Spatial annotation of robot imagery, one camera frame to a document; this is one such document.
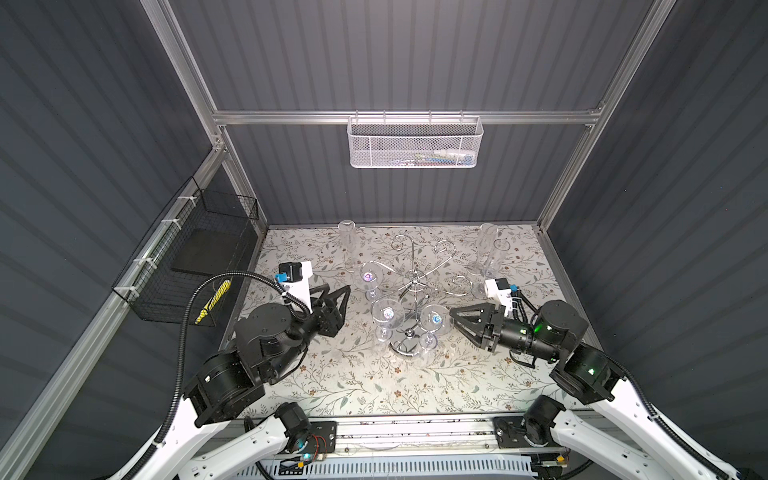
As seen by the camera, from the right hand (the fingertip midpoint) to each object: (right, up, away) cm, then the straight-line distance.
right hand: (454, 323), depth 58 cm
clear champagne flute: (+25, +21, +57) cm, 66 cm away
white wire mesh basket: (-2, +60, +65) cm, 88 cm away
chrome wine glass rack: (-1, +11, +52) cm, 53 cm away
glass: (-14, +1, +2) cm, 14 cm away
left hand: (-22, +7, 0) cm, 23 cm away
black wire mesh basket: (-66, +5, +8) cm, 66 cm away
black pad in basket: (-62, +14, +20) cm, 66 cm away
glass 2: (-4, 0, +1) cm, 4 cm away
